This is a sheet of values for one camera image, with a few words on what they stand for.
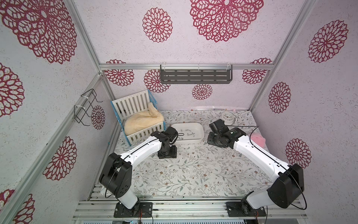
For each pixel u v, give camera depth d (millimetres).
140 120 1023
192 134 1058
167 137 629
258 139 910
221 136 586
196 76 992
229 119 1097
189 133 1064
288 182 403
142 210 731
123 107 1038
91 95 834
